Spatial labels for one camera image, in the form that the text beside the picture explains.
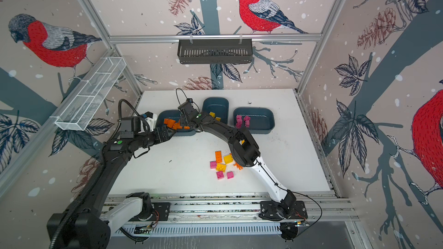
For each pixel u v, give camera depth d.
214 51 1.07
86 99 0.76
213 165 0.86
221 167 0.86
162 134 0.71
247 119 1.04
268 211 0.73
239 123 1.01
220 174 0.85
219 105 1.11
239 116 1.04
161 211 0.73
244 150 0.60
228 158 0.88
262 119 1.07
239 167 0.86
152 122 0.73
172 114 1.07
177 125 1.00
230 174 0.83
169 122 1.04
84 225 0.38
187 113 0.76
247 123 1.01
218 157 0.90
